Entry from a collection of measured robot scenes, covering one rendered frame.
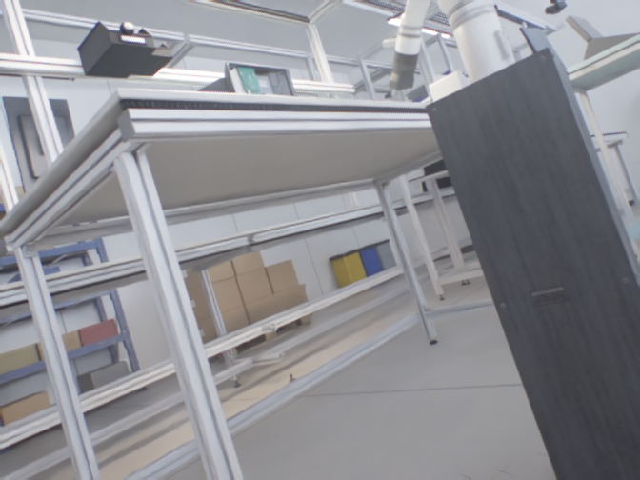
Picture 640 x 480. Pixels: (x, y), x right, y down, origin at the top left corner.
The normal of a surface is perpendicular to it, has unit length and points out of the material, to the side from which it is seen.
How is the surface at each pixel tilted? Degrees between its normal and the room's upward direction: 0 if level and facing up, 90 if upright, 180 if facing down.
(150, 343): 90
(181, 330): 90
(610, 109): 90
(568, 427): 90
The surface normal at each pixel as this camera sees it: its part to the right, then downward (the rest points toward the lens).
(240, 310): 0.69, -0.28
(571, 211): -0.55, 0.11
